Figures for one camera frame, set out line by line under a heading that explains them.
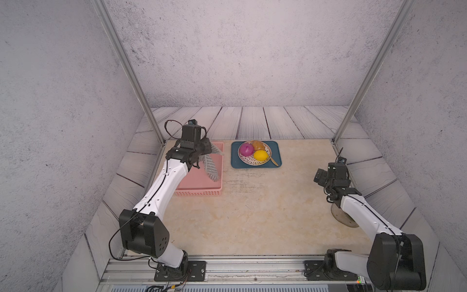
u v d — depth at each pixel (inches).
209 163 33.3
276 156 43.7
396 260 15.9
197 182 39.1
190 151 23.4
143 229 16.5
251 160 43.2
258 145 44.0
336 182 25.9
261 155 42.3
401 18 28.6
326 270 27.0
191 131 23.8
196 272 28.7
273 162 43.2
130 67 34.3
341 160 29.4
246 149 42.4
